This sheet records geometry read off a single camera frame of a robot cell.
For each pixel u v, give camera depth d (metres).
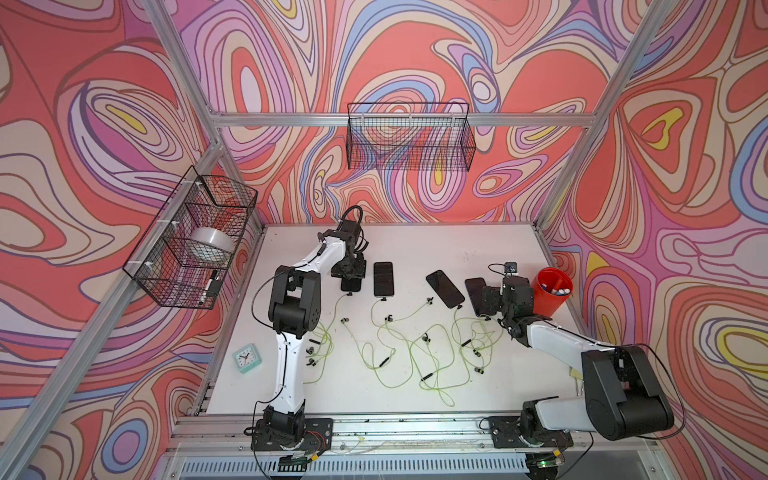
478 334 0.91
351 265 0.89
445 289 1.04
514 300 0.70
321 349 0.88
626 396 0.43
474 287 1.02
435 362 0.86
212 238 0.73
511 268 0.78
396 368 0.84
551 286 0.91
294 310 0.59
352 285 0.96
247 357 0.84
